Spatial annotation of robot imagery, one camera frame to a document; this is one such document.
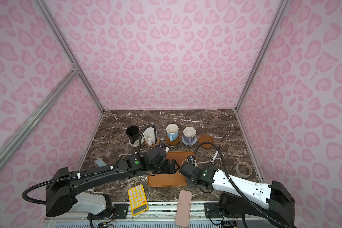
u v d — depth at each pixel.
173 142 0.97
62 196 0.39
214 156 0.92
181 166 0.66
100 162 0.87
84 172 0.46
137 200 0.76
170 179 0.84
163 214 0.73
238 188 0.45
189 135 1.01
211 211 0.73
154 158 0.58
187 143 0.98
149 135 1.02
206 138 1.01
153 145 0.95
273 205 0.40
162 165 0.60
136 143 0.98
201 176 0.55
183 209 0.76
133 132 0.93
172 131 0.96
